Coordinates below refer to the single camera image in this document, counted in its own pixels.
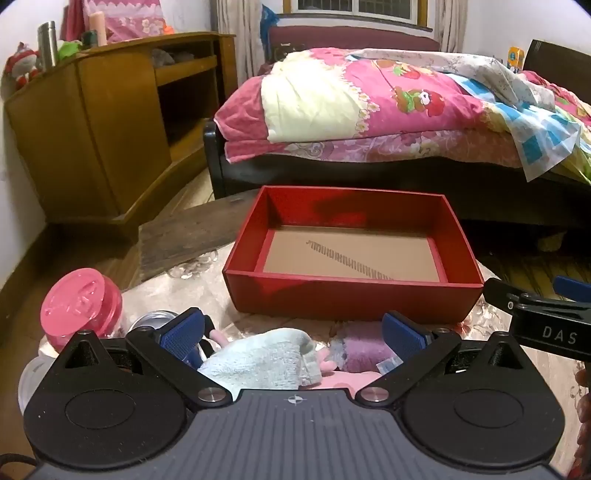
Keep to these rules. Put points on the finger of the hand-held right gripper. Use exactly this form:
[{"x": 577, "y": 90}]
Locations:
[
  {"x": 568, "y": 286},
  {"x": 503, "y": 295}
]

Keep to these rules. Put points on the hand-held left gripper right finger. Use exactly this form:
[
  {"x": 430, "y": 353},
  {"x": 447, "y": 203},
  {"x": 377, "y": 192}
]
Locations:
[{"x": 401, "y": 337}]

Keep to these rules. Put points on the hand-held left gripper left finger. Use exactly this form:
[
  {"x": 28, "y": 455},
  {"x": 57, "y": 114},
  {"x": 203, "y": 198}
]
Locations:
[{"x": 182, "y": 334}]

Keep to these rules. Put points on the purple towel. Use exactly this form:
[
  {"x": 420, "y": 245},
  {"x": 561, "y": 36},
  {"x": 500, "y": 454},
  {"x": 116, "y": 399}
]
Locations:
[{"x": 364, "y": 350}]

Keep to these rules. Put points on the red cardboard box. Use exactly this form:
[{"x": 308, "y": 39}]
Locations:
[{"x": 351, "y": 295}]

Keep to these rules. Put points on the person's right hand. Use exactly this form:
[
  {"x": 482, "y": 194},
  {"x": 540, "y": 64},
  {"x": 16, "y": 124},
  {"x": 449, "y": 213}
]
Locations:
[{"x": 584, "y": 429}]

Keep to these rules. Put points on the blue drink can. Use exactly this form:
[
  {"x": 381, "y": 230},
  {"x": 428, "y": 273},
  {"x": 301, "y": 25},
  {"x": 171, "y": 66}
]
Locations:
[{"x": 154, "y": 318}]

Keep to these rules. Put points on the dark wooden plank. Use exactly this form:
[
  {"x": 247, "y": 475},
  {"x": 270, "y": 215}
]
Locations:
[{"x": 184, "y": 235}]

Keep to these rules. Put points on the pink lidded jar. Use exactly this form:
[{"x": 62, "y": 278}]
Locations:
[{"x": 74, "y": 300}]

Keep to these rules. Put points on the dark wooden bed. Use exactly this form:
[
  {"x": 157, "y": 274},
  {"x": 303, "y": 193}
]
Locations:
[{"x": 369, "y": 180}]

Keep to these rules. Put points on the wooden cabinet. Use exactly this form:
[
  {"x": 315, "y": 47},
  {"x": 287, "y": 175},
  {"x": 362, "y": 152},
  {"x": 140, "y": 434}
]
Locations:
[{"x": 106, "y": 129}]

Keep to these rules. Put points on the pink cartoon quilt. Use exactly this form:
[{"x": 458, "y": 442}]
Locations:
[{"x": 378, "y": 101}]

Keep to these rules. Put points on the yellow box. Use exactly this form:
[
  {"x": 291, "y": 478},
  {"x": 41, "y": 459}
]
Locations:
[{"x": 515, "y": 59}]

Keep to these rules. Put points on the beige curtain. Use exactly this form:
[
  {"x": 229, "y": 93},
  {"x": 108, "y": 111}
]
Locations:
[
  {"x": 240, "y": 32},
  {"x": 450, "y": 23}
]

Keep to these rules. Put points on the grey cloth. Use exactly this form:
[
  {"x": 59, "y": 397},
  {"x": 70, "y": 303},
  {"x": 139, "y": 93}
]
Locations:
[{"x": 168, "y": 56}]

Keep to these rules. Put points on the orange toy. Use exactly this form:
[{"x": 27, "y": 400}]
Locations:
[{"x": 168, "y": 29}]

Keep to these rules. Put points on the green toy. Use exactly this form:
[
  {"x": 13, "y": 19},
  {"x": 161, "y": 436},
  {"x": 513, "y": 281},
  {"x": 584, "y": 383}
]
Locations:
[{"x": 69, "y": 48}]

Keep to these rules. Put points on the red white plush doll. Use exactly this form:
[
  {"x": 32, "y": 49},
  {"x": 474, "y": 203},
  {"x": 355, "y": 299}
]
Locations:
[{"x": 23, "y": 64}]

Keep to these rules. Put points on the pink cylinder candle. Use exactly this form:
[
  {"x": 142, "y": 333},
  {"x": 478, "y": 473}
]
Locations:
[{"x": 98, "y": 30}]

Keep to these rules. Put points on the steel thermos flask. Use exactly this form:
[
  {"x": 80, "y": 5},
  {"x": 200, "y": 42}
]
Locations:
[{"x": 47, "y": 46}]

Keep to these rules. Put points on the pink lace-trimmed cloth cover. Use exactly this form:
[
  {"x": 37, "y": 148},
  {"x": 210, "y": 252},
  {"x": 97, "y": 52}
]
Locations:
[{"x": 134, "y": 18}]

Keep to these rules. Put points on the window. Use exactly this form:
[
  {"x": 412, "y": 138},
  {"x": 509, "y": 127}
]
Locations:
[{"x": 360, "y": 9}]

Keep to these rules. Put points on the blue cloth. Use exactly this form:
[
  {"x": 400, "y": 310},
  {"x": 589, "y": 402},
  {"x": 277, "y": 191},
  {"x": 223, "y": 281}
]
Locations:
[{"x": 268, "y": 23}]

